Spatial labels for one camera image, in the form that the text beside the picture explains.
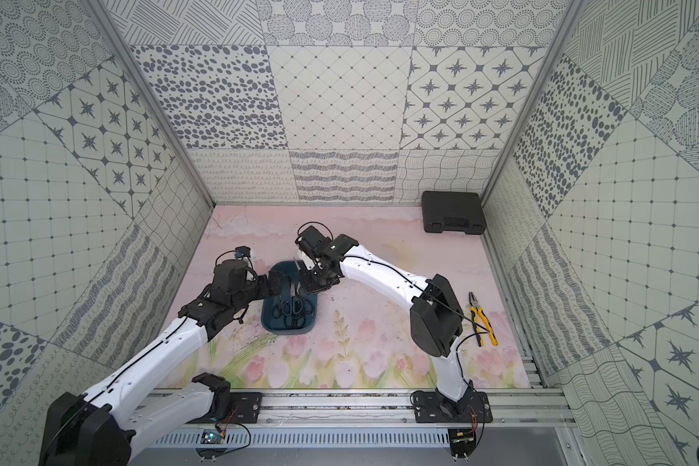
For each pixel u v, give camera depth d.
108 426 0.38
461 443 0.72
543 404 0.76
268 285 0.74
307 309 0.91
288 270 0.86
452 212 1.14
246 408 0.73
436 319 0.48
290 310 0.88
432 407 0.73
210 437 0.71
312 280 0.72
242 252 0.73
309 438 0.70
